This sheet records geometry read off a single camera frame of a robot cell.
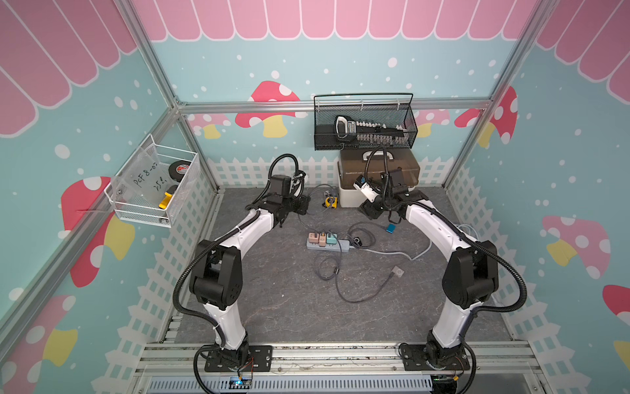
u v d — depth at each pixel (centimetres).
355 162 97
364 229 106
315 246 97
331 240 92
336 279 91
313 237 94
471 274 48
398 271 92
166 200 64
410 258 92
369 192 80
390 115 96
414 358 74
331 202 112
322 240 94
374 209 81
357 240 100
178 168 80
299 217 87
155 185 70
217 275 49
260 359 74
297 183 78
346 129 89
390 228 105
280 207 70
